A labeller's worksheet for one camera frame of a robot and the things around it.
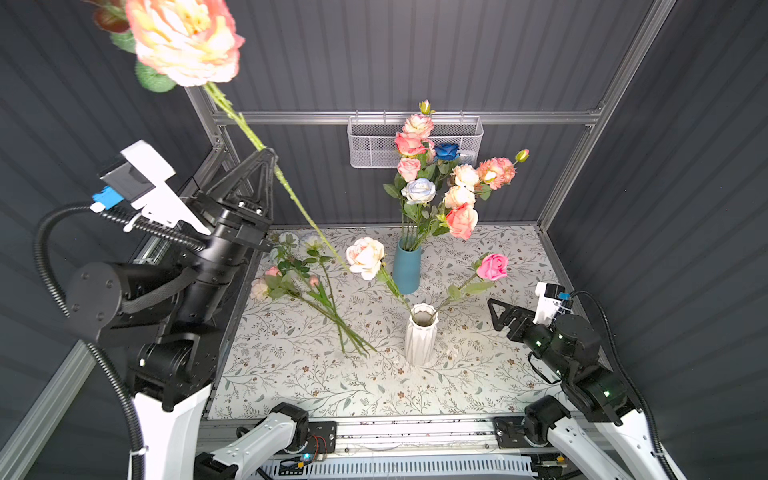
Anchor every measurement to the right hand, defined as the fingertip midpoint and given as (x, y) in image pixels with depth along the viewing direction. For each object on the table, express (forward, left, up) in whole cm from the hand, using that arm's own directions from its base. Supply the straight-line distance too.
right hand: (504, 307), depth 70 cm
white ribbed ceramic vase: (-5, +20, -6) cm, 21 cm away
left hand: (-5, +38, +45) cm, 59 cm away
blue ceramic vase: (+20, +22, -11) cm, 32 cm away
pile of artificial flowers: (+27, +60, -22) cm, 69 cm away
